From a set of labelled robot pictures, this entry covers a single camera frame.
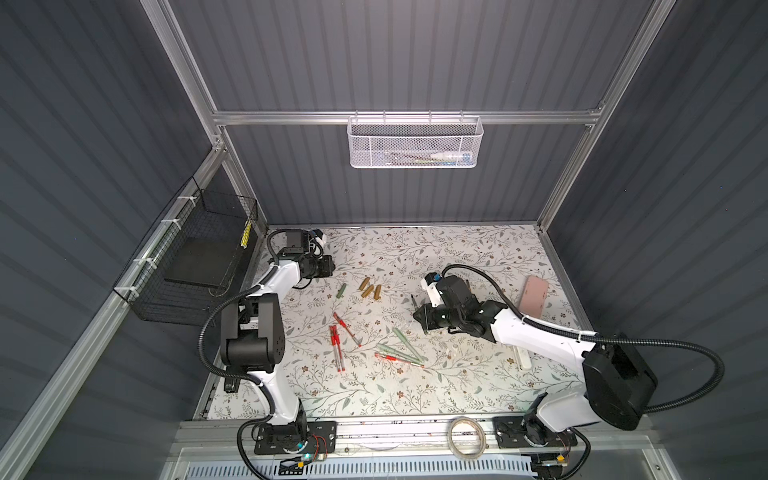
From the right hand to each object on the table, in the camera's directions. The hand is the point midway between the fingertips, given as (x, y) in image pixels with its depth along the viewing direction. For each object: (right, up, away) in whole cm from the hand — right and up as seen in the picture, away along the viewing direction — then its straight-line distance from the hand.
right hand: (418, 314), depth 83 cm
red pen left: (-26, -7, +8) cm, 28 cm away
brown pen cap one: (-12, +4, +18) cm, 22 cm away
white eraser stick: (+31, -13, +1) cm, 33 cm away
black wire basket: (-57, +16, -11) cm, 60 cm away
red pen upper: (-24, -4, +10) cm, 26 cm away
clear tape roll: (+15, -28, -11) cm, 33 cm away
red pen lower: (-12, -12, +3) cm, 18 cm away
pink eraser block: (+39, +3, +13) cm, 41 cm away
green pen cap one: (-25, +5, +19) cm, 31 cm away
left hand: (-26, +13, +12) cm, 31 cm away
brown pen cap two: (-17, +7, +20) cm, 27 cm away
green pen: (-5, -12, +3) cm, 14 cm away
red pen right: (-24, -9, +8) cm, 27 cm away
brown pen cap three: (-16, +4, +18) cm, 24 cm away
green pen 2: (-6, -6, +9) cm, 13 cm away
